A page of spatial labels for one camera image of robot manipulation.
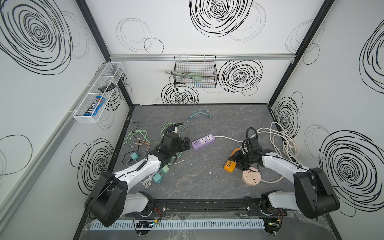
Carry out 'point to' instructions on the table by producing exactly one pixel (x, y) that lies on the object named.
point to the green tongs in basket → (191, 75)
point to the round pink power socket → (251, 177)
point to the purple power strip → (203, 141)
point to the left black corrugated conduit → (170, 127)
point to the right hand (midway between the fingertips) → (229, 161)
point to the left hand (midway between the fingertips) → (185, 140)
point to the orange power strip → (229, 166)
